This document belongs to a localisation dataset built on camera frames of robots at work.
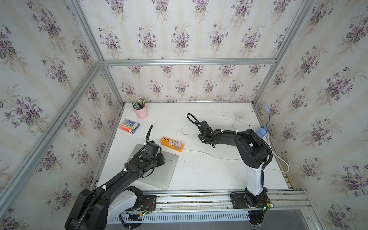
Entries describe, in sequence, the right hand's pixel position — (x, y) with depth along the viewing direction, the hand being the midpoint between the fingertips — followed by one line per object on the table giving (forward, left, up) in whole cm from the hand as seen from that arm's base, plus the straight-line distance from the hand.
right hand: (206, 132), depth 101 cm
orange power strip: (-11, +25, +3) cm, 27 cm away
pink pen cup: (+14, +49, +4) cm, 51 cm away
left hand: (-22, +28, +3) cm, 36 cm away
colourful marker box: (+4, +57, +1) cm, 58 cm away
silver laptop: (-31, +29, 0) cm, 42 cm away
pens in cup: (+16, +49, +12) cm, 53 cm away
